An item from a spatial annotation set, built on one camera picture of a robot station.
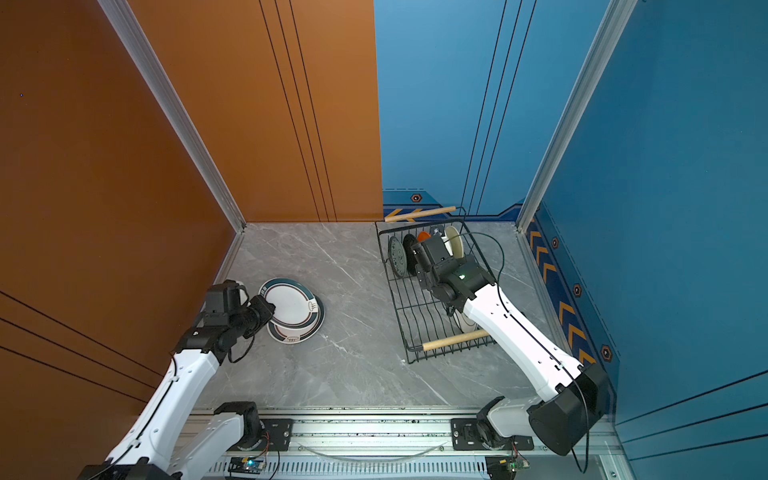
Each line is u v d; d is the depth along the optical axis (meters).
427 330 0.89
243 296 0.65
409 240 1.02
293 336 0.88
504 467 0.70
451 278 0.51
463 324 0.91
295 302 0.89
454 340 0.70
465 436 0.72
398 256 1.00
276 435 0.74
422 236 0.99
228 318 0.60
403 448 0.73
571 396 0.38
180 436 0.46
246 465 0.71
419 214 0.98
